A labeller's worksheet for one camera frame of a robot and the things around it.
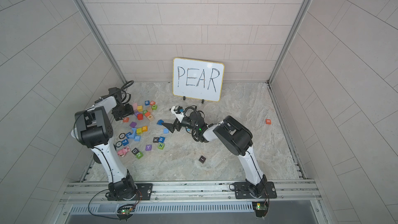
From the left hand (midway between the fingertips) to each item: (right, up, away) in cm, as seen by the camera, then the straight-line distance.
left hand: (130, 111), depth 101 cm
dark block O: (+12, -19, -18) cm, 29 cm away
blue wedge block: (+21, -6, -6) cm, 23 cm away
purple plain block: (+5, -7, -7) cm, 11 cm away
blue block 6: (+10, +6, +2) cm, 12 cm away
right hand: (+29, -1, -16) cm, 34 cm away
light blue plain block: (+26, -10, -10) cm, 30 cm away
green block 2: (+15, -21, -20) cm, 32 cm away
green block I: (+16, +3, 0) cm, 16 cm away
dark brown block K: (+22, -15, -14) cm, 30 cm away
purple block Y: (+18, -18, -17) cm, 31 cm away
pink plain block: (+3, +4, 0) cm, 5 cm away
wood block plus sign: (+16, -3, -7) cm, 17 cm away
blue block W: (+25, -14, -14) cm, 32 cm away
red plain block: (+8, -3, -4) cm, 10 cm away
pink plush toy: (+6, -19, -20) cm, 29 cm away
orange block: (+1, -4, -6) cm, 8 cm away
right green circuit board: (+75, -39, -33) cm, 91 cm away
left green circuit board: (+17, -38, -37) cm, 55 cm away
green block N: (+25, -17, -17) cm, 35 cm away
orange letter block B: (+89, -5, -6) cm, 89 cm away
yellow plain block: (+8, +2, -2) cm, 8 cm away
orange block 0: (+14, +5, +2) cm, 15 cm away
